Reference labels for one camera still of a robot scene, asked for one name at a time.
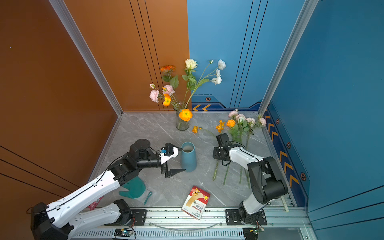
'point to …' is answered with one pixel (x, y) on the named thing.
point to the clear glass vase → (181, 125)
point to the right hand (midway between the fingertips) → (215, 154)
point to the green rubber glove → (136, 188)
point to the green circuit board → (123, 232)
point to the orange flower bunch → (219, 127)
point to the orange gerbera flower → (174, 80)
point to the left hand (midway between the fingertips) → (182, 156)
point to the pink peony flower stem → (154, 95)
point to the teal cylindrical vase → (188, 161)
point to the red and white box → (196, 202)
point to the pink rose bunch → (243, 126)
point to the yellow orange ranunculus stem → (230, 123)
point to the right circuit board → (251, 233)
